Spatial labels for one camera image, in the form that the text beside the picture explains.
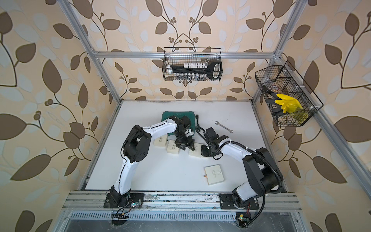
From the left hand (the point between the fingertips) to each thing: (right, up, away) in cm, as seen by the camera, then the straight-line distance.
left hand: (189, 147), depth 91 cm
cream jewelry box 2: (+5, -3, -2) cm, 6 cm away
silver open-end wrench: (+22, +14, +14) cm, 30 cm away
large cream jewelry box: (+14, -13, -10) cm, 22 cm away
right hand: (+10, -3, -1) cm, 11 cm away
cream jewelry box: (-11, 0, 0) cm, 11 cm away
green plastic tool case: (+1, +21, +17) cm, 27 cm away
